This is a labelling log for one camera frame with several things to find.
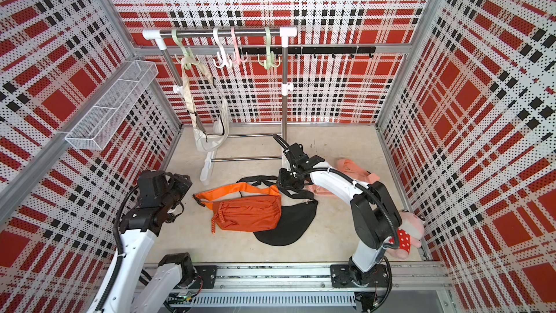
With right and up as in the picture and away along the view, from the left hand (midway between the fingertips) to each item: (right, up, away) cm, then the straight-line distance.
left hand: (191, 179), depth 79 cm
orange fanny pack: (+19, -11, +4) cm, 22 cm away
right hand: (+33, -3, +7) cm, 34 cm away
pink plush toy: (+80, -19, -3) cm, 82 cm away
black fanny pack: (+40, -15, +11) cm, 44 cm away
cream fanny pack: (+3, +16, +10) cm, 19 cm away
